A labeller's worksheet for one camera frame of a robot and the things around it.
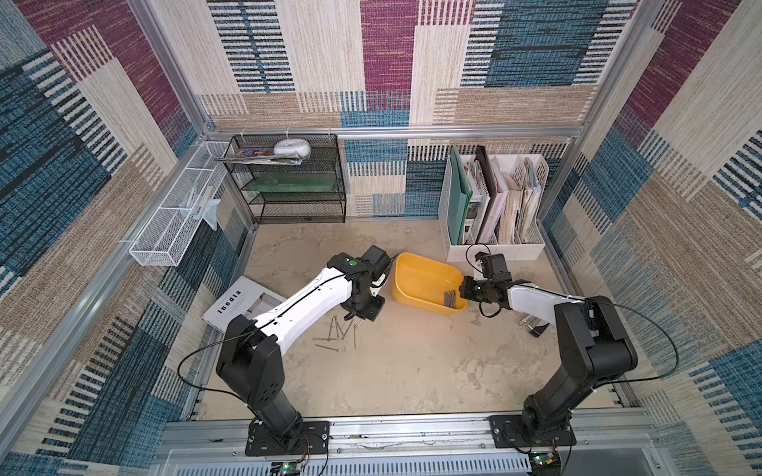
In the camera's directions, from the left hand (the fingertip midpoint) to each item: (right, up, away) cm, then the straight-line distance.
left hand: (368, 311), depth 83 cm
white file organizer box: (+36, +30, +5) cm, 48 cm away
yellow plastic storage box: (+16, +6, +17) cm, 24 cm away
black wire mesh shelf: (-29, +42, +23) cm, 56 cm away
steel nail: (+25, +1, +14) cm, 29 cm away
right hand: (+29, +5, +15) cm, 33 cm away
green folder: (+26, +33, +2) cm, 42 cm away
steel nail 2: (-13, -12, +6) cm, 19 cm away
